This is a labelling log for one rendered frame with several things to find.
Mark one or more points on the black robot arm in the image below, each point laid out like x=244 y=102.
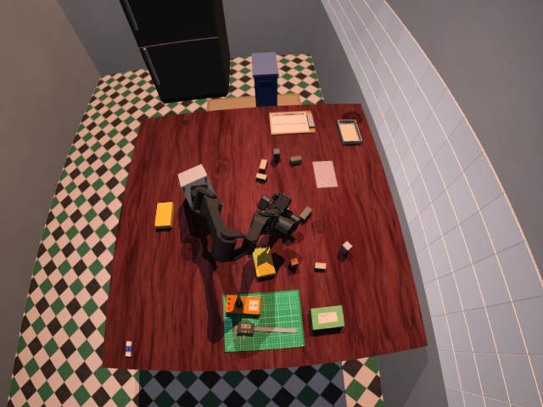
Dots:
x=207 y=204

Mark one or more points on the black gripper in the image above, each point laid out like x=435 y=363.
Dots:
x=264 y=203

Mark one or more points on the pink flat rectangular pad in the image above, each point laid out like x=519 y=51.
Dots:
x=324 y=174

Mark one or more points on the green cutting mat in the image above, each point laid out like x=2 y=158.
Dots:
x=278 y=309

